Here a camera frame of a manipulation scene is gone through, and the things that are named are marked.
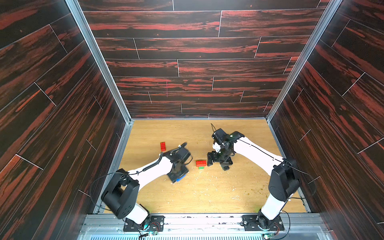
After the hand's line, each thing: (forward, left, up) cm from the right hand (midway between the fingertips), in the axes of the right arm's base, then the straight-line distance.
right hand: (216, 162), depth 85 cm
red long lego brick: (+2, +9, -5) cm, 10 cm away
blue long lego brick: (-9, +22, -4) cm, 24 cm away
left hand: (-6, +18, -5) cm, 20 cm away
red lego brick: (+15, +35, -8) cm, 39 cm away
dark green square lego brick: (+1, +8, -8) cm, 12 cm away
